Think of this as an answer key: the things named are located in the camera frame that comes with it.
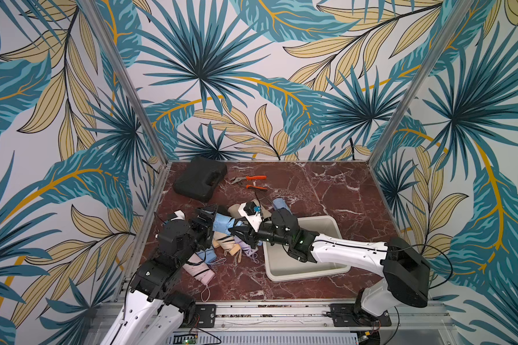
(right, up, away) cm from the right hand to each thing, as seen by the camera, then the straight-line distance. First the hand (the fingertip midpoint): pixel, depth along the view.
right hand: (231, 224), depth 71 cm
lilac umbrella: (+5, -14, +15) cm, 21 cm away
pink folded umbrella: (-13, -19, +9) cm, 25 cm away
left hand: (-4, +2, -2) cm, 5 cm away
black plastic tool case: (-20, +16, +33) cm, 41 cm away
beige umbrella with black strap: (-4, -10, +15) cm, 18 cm away
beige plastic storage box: (+17, -17, +10) cm, 26 cm away
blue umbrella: (-2, +1, -3) cm, 4 cm away
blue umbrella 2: (-12, -15, +15) cm, 25 cm away
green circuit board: (-14, -39, +1) cm, 42 cm away
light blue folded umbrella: (+19, +4, +31) cm, 36 cm away
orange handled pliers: (+4, +16, +40) cm, 44 cm away
